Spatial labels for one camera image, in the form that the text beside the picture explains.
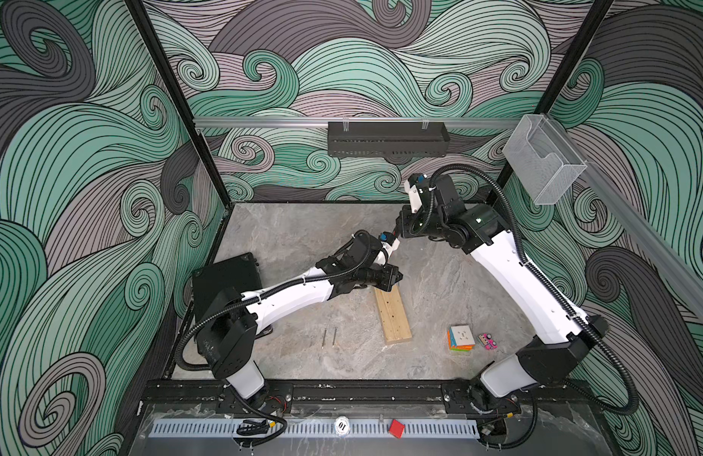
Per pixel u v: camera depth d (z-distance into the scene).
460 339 0.79
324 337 0.84
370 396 0.74
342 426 0.64
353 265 0.54
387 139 0.99
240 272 0.94
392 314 0.85
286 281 0.51
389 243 0.70
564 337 0.39
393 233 0.71
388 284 0.67
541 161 0.82
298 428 0.67
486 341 0.81
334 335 0.84
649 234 0.59
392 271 0.67
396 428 0.68
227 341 0.43
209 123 0.95
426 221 0.52
